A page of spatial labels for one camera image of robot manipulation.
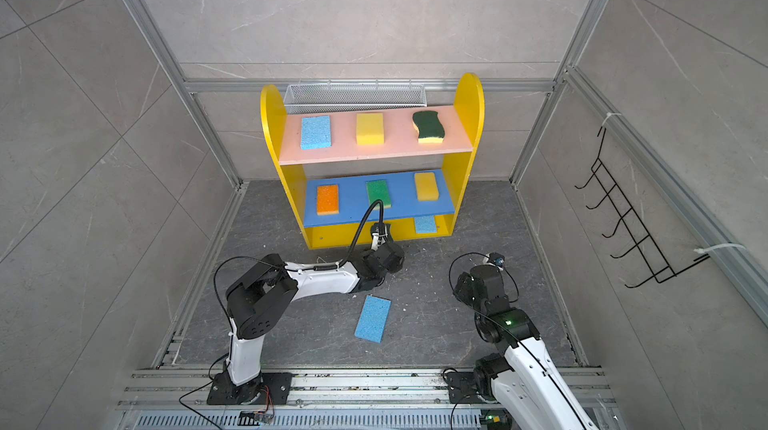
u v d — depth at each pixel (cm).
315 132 75
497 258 70
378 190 96
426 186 98
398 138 76
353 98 98
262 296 52
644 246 64
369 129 73
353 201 95
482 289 58
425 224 104
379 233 80
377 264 71
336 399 73
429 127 75
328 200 93
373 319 84
